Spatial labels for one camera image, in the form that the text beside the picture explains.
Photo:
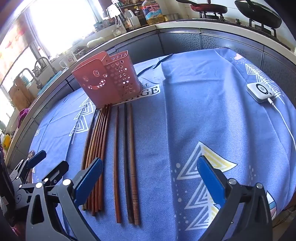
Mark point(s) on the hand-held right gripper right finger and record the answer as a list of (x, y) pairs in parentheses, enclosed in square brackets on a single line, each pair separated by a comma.
[(211, 180)]

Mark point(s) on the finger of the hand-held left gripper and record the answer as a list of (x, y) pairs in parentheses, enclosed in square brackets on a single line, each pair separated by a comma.
[(57, 171), (35, 158)]

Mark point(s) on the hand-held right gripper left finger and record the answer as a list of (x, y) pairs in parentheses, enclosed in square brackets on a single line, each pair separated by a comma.
[(89, 178)]

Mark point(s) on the bunch of wooden chopsticks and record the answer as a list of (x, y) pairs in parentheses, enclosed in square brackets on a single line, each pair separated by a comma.
[(98, 143)]

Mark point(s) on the reddish wooden chopstick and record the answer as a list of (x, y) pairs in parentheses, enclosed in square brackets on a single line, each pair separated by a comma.
[(116, 150)]

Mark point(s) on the dark wooden chopstick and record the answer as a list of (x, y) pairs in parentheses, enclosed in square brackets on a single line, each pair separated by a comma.
[(126, 150)]

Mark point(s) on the grooved brown wooden chopstick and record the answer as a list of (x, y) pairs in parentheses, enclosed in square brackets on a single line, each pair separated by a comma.
[(132, 150)]

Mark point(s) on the pink perforated utensil holder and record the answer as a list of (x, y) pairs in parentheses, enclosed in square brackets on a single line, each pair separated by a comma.
[(99, 95)]

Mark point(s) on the pink cloth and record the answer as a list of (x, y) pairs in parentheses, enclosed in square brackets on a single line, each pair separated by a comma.
[(23, 115)]

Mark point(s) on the wooden cutting boards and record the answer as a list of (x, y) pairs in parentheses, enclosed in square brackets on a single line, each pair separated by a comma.
[(19, 92)]

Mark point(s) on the blue printed tablecloth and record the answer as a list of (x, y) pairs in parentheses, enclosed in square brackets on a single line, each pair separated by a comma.
[(185, 115)]

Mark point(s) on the tall steel faucet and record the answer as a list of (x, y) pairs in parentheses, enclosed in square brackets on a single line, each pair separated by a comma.
[(27, 71)]

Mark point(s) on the curved steel faucet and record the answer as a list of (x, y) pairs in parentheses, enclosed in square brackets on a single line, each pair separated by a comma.
[(45, 60)]

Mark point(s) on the white square charger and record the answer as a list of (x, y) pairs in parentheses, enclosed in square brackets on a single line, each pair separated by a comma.
[(260, 91)]

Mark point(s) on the white enamel mug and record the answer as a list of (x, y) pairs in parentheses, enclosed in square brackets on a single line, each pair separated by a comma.
[(69, 59)]

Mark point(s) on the patterned bowl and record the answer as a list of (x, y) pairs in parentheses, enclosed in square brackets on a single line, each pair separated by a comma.
[(80, 50)]

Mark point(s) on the white napa cabbage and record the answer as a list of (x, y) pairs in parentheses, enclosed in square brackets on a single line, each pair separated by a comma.
[(94, 41)]

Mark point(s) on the glass jar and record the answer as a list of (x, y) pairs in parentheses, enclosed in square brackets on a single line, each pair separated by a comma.
[(117, 32)]

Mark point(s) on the black gas stove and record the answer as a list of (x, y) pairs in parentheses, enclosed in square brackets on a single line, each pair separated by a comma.
[(242, 23)]

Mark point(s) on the white plastic jug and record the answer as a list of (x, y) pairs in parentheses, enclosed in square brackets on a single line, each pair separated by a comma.
[(131, 19)]

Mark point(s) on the steel cleaver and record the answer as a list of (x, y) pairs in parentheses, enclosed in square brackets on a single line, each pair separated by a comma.
[(114, 11)]

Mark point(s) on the small steel pot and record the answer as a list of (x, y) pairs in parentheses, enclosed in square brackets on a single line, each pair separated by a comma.
[(171, 17)]

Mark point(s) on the black frying pan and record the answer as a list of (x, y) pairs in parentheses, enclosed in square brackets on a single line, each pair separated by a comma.
[(203, 7)]

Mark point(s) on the black wok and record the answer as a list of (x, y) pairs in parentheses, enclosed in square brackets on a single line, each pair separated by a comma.
[(259, 11)]

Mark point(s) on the yellow cooking oil bottle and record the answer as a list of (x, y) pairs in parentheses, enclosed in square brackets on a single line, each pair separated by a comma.
[(152, 12)]

